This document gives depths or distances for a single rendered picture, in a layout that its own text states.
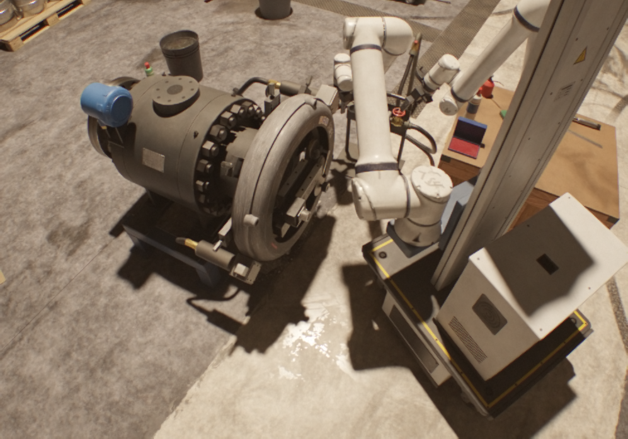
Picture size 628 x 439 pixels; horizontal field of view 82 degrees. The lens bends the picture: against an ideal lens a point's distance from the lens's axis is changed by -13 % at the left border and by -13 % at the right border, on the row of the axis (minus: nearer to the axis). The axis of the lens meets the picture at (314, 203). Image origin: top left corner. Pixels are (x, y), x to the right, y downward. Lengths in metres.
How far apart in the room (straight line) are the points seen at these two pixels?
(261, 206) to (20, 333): 1.63
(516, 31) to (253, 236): 1.19
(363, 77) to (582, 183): 1.43
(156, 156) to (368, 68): 0.95
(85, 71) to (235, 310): 2.82
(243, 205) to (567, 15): 1.15
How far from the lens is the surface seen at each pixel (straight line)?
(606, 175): 2.60
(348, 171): 2.68
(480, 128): 2.33
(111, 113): 1.79
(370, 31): 1.55
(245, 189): 1.49
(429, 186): 1.42
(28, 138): 3.73
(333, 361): 2.06
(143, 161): 1.91
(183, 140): 1.76
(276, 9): 4.33
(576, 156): 2.60
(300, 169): 1.89
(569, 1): 1.04
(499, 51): 1.61
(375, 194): 1.38
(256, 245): 1.63
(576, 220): 1.69
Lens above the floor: 1.97
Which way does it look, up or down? 52 degrees down
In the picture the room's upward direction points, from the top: straight up
